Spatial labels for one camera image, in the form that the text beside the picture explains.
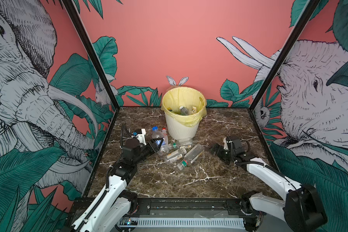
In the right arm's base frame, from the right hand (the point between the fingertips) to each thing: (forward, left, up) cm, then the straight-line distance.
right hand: (211, 149), depth 86 cm
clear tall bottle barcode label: (+30, +16, +2) cm, 34 cm away
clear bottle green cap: (+25, +9, +9) cm, 28 cm away
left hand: (-2, +28, +14) cm, 31 cm away
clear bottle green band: (+6, +22, -5) cm, 24 cm away
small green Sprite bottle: (+26, +26, +8) cm, 38 cm away
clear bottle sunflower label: (0, +12, -9) cm, 15 cm away
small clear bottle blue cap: (-3, +29, +14) cm, 33 cm away
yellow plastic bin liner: (+32, +14, +6) cm, 36 cm away
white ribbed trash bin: (+16, +20, -5) cm, 26 cm away
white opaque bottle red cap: (+18, +31, -7) cm, 36 cm away
